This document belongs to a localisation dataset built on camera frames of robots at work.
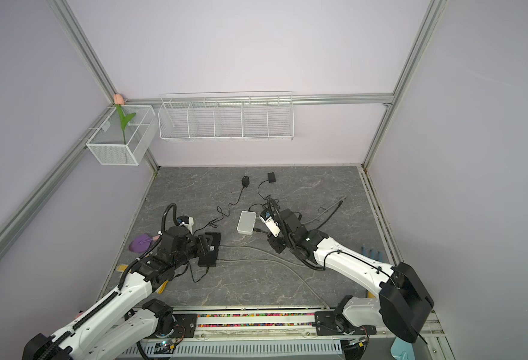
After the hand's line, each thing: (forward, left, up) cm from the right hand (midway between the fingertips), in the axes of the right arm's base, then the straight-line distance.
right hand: (273, 232), depth 83 cm
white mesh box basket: (+35, +64, +17) cm, 75 cm away
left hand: (-3, +24, -1) cm, 24 cm away
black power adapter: (+32, +14, -8) cm, 36 cm away
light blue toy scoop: (-34, -39, -11) cm, 53 cm away
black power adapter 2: (+38, +2, -11) cm, 39 cm away
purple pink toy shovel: (0, +55, -9) cm, 56 cm away
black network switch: (-7, +25, -9) cm, 27 cm away
